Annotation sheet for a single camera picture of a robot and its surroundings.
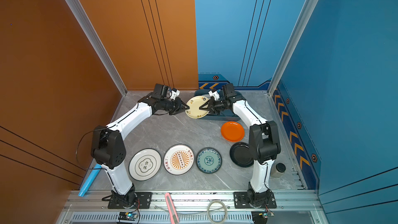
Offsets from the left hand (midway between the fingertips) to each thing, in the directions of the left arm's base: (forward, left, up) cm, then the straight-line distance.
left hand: (190, 106), depth 86 cm
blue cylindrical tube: (-34, +50, -19) cm, 63 cm away
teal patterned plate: (-23, -11, -19) cm, 32 cm away
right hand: (-1, -6, 0) cm, 6 cm away
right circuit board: (-48, -35, -22) cm, 63 cm away
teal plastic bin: (-9, -19, +4) cm, 21 cm away
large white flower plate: (-25, +24, -20) cm, 40 cm away
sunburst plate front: (-22, +6, -20) cm, 30 cm away
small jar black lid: (-31, -44, -10) cm, 55 cm away
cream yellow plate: (+2, -2, 0) cm, 3 cm away
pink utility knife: (-46, +6, -19) cm, 50 cm away
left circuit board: (-48, +27, -21) cm, 59 cm away
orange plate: (-5, -26, -18) cm, 32 cm away
